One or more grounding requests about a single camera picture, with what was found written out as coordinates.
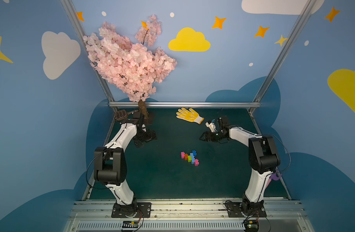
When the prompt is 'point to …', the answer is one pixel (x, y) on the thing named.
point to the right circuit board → (251, 226)
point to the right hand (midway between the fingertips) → (206, 137)
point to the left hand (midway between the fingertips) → (150, 139)
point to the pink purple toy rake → (273, 176)
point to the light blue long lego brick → (192, 158)
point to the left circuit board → (130, 224)
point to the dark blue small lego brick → (194, 153)
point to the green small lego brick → (189, 159)
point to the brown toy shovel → (122, 114)
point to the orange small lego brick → (186, 156)
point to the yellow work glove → (190, 115)
